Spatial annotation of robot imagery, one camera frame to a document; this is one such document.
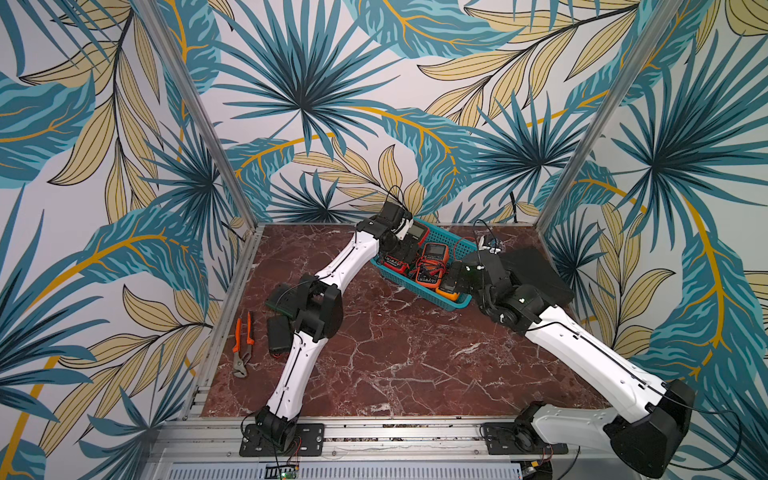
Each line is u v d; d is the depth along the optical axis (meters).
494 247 0.63
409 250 0.90
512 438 0.73
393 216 0.79
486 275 0.54
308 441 0.73
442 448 0.73
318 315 0.60
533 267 1.02
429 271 0.93
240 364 0.84
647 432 0.37
